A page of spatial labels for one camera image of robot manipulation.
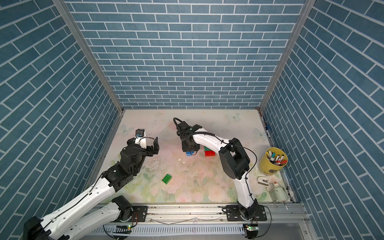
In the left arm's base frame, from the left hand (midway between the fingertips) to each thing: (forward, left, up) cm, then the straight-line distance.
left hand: (152, 137), depth 75 cm
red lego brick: (-10, -25, +7) cm, 28 cm away
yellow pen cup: (-5, -67, -13) cm, 68 cm away
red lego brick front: (+2, -31, -19) cm, 36 cm away
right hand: (+4, -18, -18) cm, 26 cm away
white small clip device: (-14, -61, -21) cm, 66 cm away
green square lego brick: (-13, -6, -23) cm, 27 cm away
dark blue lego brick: (+3, -17, -21) cm, 27 cm away
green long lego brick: (+5, -29, -19) cm, 35 cm away
